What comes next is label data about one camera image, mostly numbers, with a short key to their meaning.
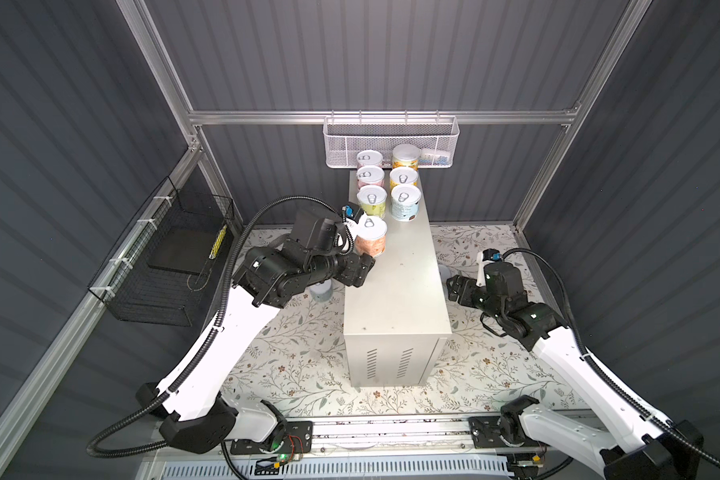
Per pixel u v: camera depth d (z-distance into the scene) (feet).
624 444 1.33
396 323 1.86
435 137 2.72
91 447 1.17
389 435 2.47
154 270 2.37
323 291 1.76
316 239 1.46
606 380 1.43
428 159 2.98
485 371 2.77
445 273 3.38
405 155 2.65
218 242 2.61
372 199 2.32
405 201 2.32
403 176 2.52
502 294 1.90
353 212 1.72
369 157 2.70
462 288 2.26
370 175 2.53
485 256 2.27
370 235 2.13
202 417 1.30
